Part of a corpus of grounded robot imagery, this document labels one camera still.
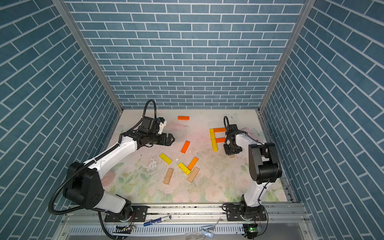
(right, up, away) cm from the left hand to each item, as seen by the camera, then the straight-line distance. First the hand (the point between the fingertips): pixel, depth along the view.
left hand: (172, 138), depth 86 cm
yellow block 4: (+7, -18, +3) cm, 20 cm away
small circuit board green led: (+41, -42, -15) cm, 60 cm away
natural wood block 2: (-2, -21, -1) cm, 21 cm away
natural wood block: (+36, -12, +7) cm, 39 cm away
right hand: (+38, -10, +12) cm, 41 cm away
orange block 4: (+6, -7, +13) cm, 16 cm away
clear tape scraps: (+19, -40, -18) cm, 48 cm away
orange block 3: (+31, -3, +18) cm, 36 cm away
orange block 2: (+29, +4, +22) cm, 37 cm away
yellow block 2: (+26, -6, +13) cm, 30 cm away
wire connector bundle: (-20, -43, -14) cm, 49 cm away
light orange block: (+12, -16, +6) cm, 20 cm away
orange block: (+4, +13, +29) cm, 32 cm away
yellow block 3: (-5, -13, +8) cm, 16 cm away
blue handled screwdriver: (-7, -38, -15) cm, 41 cm away
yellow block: (+25, -1, +18) cm, 31 cm away
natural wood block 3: (+13, -21, +1) cm, 25 cm away
